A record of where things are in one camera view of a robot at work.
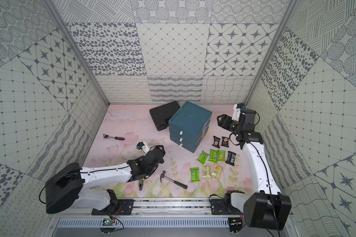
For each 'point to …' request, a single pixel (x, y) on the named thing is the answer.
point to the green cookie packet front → (221, 155)
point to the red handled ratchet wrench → (107, 137)
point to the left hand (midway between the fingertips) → (163, 145)
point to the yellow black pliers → (140, 183)
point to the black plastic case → (161, 114)
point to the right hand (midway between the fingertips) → (222, 122)
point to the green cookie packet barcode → (213, 155)
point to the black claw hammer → (181, 185)
